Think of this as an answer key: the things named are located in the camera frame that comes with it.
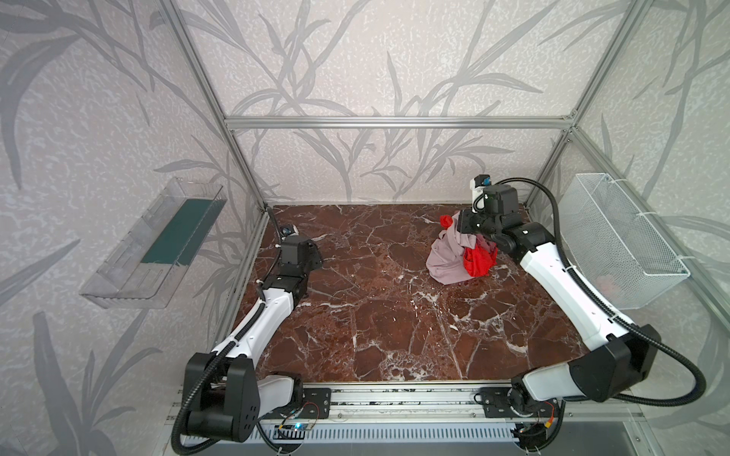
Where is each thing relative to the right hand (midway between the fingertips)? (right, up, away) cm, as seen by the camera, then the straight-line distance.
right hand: (462, 203), depth 79 cm
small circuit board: (-43, -57, -8) cm, 72 cm away
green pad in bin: (-68, -9, -15) cm, 70 cm away
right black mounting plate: (+11, -52, -7) cm, 54 cm away
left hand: (-44, -11, +7) cm, 46 cm away
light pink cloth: (+1, -18, +23) cm, 29 cm away
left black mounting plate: (-39, -53, -7) cm, 66 cm away
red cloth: (+7, -17, +7) cm, 20 cm away
